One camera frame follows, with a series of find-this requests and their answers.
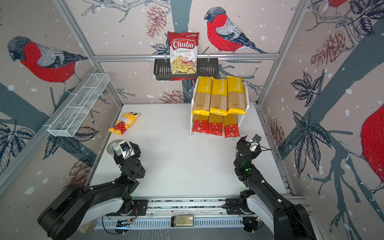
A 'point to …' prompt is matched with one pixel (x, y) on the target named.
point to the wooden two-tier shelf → (246, 107)
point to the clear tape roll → (112, 145)
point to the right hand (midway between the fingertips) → (250, 141)
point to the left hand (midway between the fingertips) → (121, 147)
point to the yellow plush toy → (121, 126)
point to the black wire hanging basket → (205, 67)
